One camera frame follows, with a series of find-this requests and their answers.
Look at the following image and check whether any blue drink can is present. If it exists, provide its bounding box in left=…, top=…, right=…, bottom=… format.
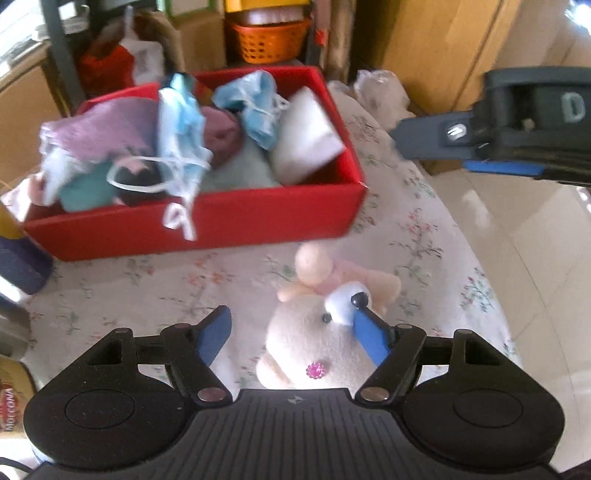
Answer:
left=0, top=205, right=54, bottom=304

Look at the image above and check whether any brown cardboard box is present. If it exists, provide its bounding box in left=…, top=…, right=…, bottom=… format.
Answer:
left=138, top=8, right=228, bottom=75

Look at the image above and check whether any glass coffee jar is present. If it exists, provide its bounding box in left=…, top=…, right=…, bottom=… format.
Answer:
left=0, top=356, right=36, bottom=439

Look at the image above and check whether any white plastic bag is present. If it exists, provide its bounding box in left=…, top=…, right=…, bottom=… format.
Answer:
left=353, top=70, right=415, bottom=130

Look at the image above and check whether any blue face mask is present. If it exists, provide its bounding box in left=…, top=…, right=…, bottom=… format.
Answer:
left=212, top=70, right=290, bottom=151
left=105, top=71, right=215, bottom=242

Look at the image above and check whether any red and white bag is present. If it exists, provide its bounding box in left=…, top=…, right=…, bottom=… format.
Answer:
left=76, top=5, right=165, bottom=98

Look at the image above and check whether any floral tablecloth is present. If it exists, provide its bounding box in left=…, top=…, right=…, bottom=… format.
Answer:
left=20, top=83, right=517, bottom=392

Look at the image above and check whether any white plush mouse toy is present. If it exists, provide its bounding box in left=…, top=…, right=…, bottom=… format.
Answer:
left=256, top=242, right=402, bottom=393

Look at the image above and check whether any stainless steel thermos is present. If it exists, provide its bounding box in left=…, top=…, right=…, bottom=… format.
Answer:
left=0, top=298, right=31, bottom=361

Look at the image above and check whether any white sponge block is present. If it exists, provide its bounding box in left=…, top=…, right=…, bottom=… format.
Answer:
left=270, top=87, right=346, bottom=186

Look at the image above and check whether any yellow cardboard box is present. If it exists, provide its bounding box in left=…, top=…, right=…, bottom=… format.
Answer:
left=224, top=0, right=311, bottom=13

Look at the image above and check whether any pink knitted sock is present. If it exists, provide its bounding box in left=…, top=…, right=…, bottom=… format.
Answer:
left=201, top=106, right=243, bottom=169

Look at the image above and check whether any red cardboard box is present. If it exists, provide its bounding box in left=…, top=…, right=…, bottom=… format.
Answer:
left=24, top=66, right=367, bottom=261

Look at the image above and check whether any black metal shelf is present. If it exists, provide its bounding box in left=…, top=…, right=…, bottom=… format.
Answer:
left=38, top=0, right=352, bottom=116

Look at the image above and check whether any wooden cupboard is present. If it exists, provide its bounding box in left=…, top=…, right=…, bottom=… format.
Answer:
left=351, top=0, right=523, bottom=114

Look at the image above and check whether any orange plastic basket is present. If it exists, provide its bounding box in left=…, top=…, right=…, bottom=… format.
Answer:
left=228, top=18, right=311, bottom=65

